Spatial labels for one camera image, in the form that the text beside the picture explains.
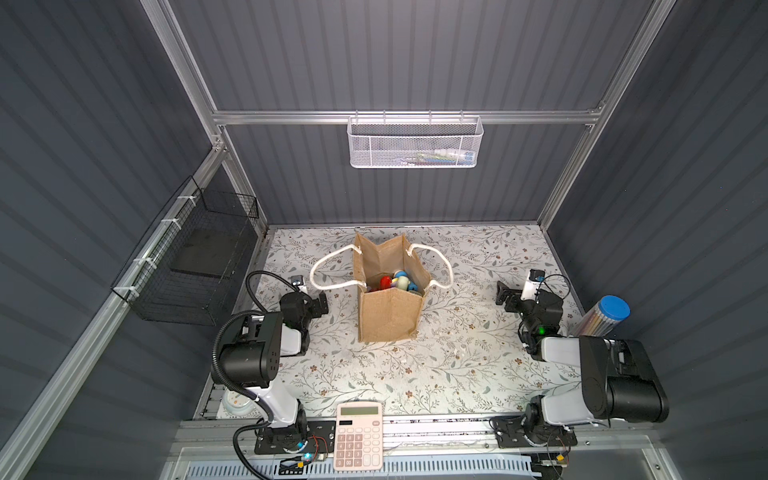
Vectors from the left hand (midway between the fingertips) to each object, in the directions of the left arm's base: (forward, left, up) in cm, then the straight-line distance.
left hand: (311, 293), depth 96 cm
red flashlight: (0, -24, +6) cm, 25 cm away
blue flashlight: (0, -32, +5) cm, 33 cm away
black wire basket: (-7, +24, +23) cm, 34 cm away
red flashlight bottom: (-12, -21, +20) cm, 31 cm away
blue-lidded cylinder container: (-16, -80, +12) cm, 83 cm away
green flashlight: (-1, -29, +7) cm, 30 cm away
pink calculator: (-41, -18, -3) cm, 44 cm away
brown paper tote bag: (-12, -25, +9) cm, 29 cm away
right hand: (-1, -66, +7) cm, 66 cm away
